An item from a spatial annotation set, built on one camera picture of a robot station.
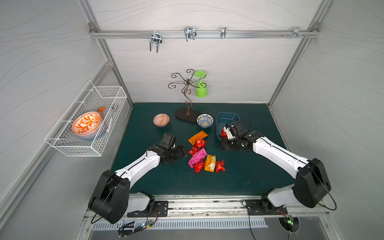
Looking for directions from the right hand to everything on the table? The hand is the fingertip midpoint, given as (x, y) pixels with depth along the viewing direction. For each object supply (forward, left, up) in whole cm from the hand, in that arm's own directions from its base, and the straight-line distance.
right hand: (223, 144), depth 85 cm
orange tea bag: (+12, +13, -10) cm, 21 cm away
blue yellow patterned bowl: (+25, +11, -10) cm, 29 cm away
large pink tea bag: (-6, +15, -7) cm, 17 cm away
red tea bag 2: (-10, +13, -8) cm, 19 cm away
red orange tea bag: (+5, +14, -8) cm, 17 cm away
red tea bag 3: (-10, +2, -8) cm, 13 cm away
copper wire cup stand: (+29, +25, -8) cm, 39 cm away
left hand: (-6, +23, -4) cm, 23 cm away
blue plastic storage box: (+32, -5, -15) cm, 36 cm away
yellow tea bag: (-8, +7, -8) cm, 13 cm away
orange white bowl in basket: (-7, +62, +26) cm, 68 cm away
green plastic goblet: (+33, +14, +12) cm, 38 cm away
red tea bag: (0, +18, -8) cm, 20 cm away
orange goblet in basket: (+6, +64, +22) cm, 68 cm away
